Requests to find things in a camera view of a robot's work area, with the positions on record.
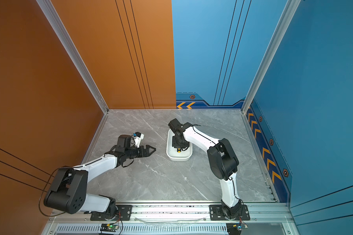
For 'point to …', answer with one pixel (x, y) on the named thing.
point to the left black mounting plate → (124, 213)
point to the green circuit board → (110, 227)
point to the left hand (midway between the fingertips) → (151, 148)
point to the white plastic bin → (172, 152)
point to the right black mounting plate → (215, 213)
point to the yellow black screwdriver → (179, 150)
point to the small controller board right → (234, 228)
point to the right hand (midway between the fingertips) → (178, 146)
